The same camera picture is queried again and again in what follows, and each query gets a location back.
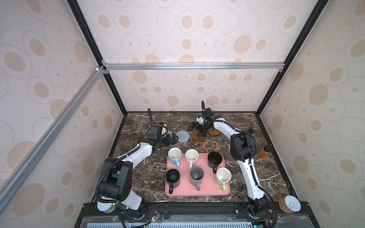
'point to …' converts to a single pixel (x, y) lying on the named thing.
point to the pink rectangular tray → (209, 186)
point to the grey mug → (196, 175)
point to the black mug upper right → (214, 159)
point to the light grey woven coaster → (169, 132)
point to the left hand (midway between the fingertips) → (176, 136)
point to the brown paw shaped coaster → (209, 146)
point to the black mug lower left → (172, 178)
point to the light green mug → (223, 175)
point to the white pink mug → (191, 156)
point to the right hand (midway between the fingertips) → (191, 131)
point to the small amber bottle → (263, 153)
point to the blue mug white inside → (174, 155)
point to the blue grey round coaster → (183, 136)
